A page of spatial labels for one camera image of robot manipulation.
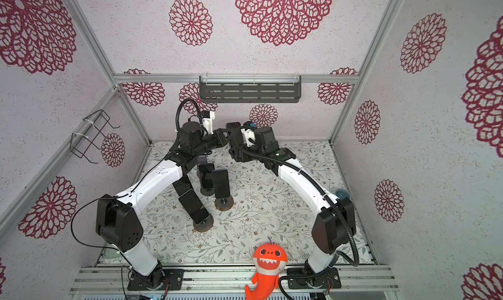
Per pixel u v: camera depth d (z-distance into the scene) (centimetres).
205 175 107
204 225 87
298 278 72
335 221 44
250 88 97
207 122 71
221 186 87
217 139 69
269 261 70
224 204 95
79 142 72
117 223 45
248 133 71
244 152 60
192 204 80
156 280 65
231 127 77
